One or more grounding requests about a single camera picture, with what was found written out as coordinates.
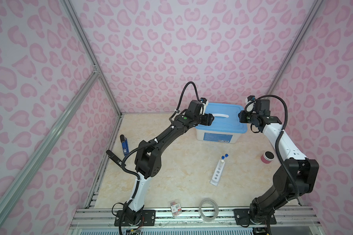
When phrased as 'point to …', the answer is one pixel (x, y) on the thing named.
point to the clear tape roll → (208, 220)
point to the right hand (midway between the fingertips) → (243, 112)
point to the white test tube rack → (217, 174)
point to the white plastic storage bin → (217, 136)
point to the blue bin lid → (226, 118)
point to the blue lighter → (125, 143)
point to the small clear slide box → (176, 208)
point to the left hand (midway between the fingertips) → (211, 114)
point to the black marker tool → (113, 157)
